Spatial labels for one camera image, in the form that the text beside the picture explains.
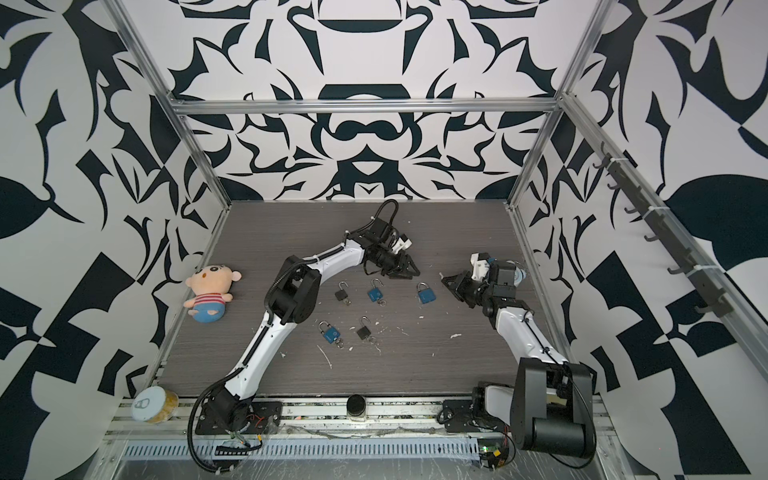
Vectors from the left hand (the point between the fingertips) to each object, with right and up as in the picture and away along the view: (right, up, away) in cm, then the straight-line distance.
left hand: (419, 270), depth 97 cm
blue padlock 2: (+2, -8, -2) cm, 8 cm away
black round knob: (-17, -27, -29) cm, 43 cm away
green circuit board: (+14, -40, -26) cm, 49 cm away
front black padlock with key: (-17, -17, -8) cm, 26 cm away
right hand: (+6, -1, -11) cm, 13 cm away
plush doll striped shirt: (-63, -4, -6) cm, 63 cm away
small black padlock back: (-25, -8, -1) cm, 26 cm away
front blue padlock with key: (-27, -17, -9) cm, 33 cm away
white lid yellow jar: (-65, -29, -25) cm, 76 cm away
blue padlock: (-14, -8, -1) cm, 16 cm away
